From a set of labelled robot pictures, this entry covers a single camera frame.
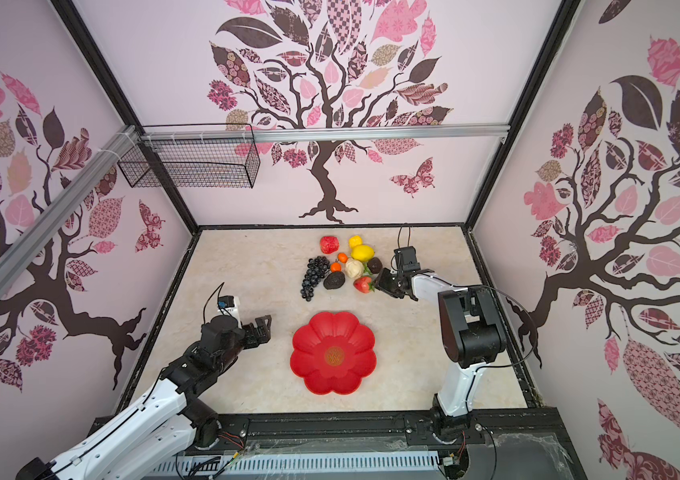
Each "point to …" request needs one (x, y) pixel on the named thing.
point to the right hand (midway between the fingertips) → (377, 280)
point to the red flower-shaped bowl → (333, 353)
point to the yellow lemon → (362, 253)
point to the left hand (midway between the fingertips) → (258, 326)
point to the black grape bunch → (316, 269)
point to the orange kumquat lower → (335, 267)
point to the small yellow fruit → (355, 241)
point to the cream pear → (354, 268)
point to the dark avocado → (334, 280)
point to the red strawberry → (364, 284)
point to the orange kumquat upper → (342, 257)
